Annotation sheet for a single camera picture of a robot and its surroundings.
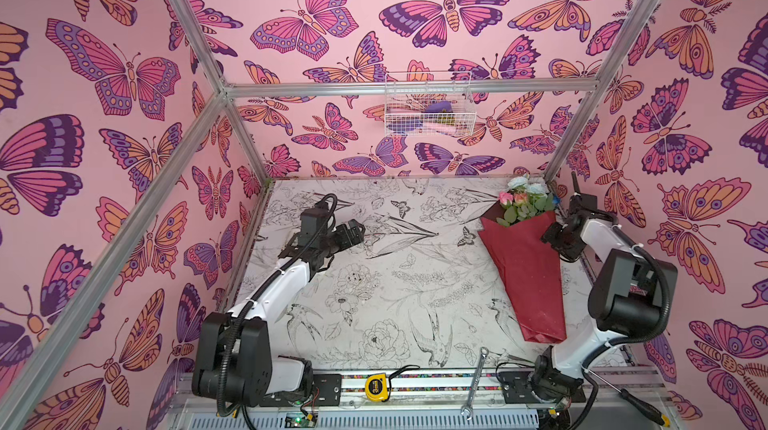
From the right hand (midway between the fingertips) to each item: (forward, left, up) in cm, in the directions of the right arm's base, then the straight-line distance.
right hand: (556, 240), depth 93 cm
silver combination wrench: (-43, +33, -7) cm, 55 cm away
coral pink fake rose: (+21, +4, -4) cm, 22 cm away
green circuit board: (-46, +74, -9) cm, 87 cm away
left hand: (-1, +62, +9) cm, 62 cm away
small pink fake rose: (+21, +10, -4) cm, 24 cm away
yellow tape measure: (-39, +55, -6) cm, 68 cm away
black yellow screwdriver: (-41, -7, -6) cm, 42 cm away
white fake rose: (+21, +1, -4) cm, 21 cm away
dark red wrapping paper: (-8, +9, -5) cm, 13 cm away
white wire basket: (+30, +39, +26) cm, 56 cm away
